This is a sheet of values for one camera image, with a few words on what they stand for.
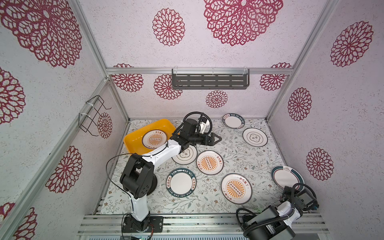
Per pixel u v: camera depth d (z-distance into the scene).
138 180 0.47
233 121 1.21
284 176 0.91
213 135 0.73
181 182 0.88
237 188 0.85
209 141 0.73
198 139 0.74
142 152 0.53
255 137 1.09
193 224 0.75
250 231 0.45
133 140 1.07
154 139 1.06
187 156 0.99
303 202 0.62
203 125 0.78
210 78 0.94
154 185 0.86
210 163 0.95
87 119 0.75
